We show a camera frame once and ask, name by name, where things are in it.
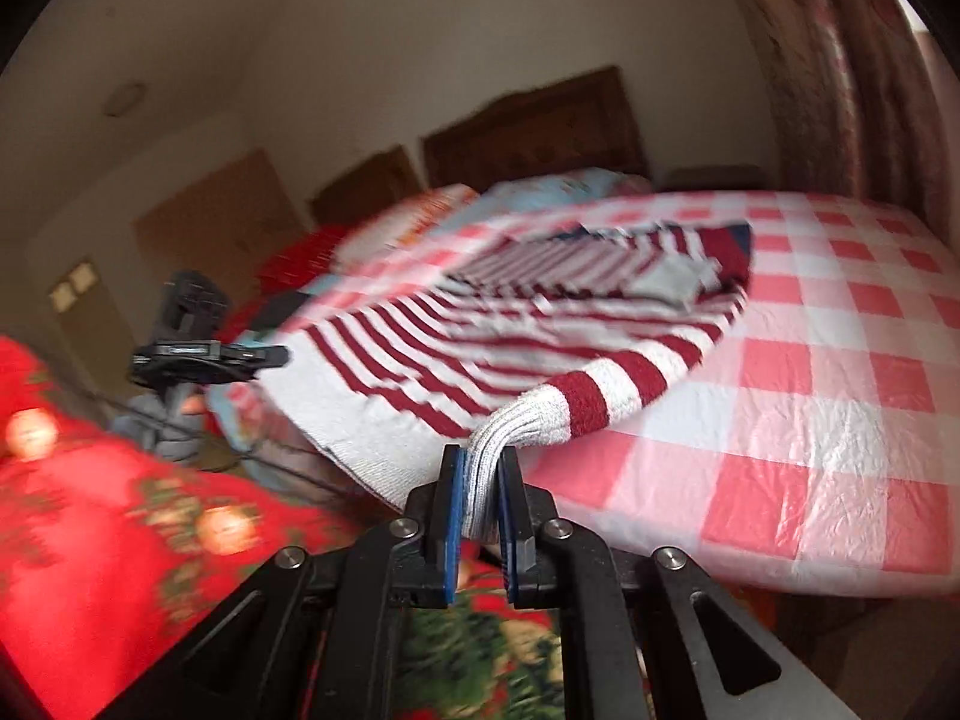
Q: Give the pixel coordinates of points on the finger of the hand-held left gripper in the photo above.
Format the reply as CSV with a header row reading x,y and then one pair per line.
x,y
259,356

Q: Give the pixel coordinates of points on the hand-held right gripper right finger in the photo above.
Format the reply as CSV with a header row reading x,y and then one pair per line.
x,y
511,540

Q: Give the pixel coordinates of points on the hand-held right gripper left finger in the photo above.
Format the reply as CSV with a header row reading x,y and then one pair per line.
x,y
450,532

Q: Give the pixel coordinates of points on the red grey striped sweater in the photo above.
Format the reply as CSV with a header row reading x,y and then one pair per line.
x,y
450,360

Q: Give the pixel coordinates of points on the black cloth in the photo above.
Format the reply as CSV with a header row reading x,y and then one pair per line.
x,y
277,311

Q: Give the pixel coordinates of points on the red patterned quilt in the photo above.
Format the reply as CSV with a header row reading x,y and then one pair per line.
x,y
300,262

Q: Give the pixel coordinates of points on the orange floral pillow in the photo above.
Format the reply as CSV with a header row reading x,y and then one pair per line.
x,y
405,225

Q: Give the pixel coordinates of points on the small wooden headboard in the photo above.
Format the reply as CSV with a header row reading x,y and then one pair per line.
x,y
367,187

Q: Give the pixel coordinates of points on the red floral blanket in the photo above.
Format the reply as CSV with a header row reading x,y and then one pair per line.
x,y
97,540

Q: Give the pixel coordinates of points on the pink checked bedsheet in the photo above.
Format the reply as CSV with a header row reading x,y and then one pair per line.
x,y
787,427

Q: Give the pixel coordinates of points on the blue floral pillow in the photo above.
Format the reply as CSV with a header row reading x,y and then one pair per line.
x,y
555,187

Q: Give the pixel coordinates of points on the large wooden headboard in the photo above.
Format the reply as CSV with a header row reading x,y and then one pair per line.
x,y
540,127

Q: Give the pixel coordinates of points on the pink floral curtain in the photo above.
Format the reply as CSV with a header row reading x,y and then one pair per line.
x,y
825,67

